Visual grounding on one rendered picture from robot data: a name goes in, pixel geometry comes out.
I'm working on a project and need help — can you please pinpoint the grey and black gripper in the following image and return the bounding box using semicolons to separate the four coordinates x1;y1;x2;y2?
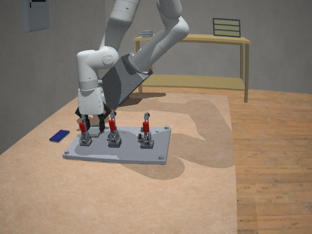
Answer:
75;85;111;132

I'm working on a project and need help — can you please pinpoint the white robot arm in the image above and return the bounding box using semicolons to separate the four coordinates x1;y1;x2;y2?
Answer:
77;0;189;90

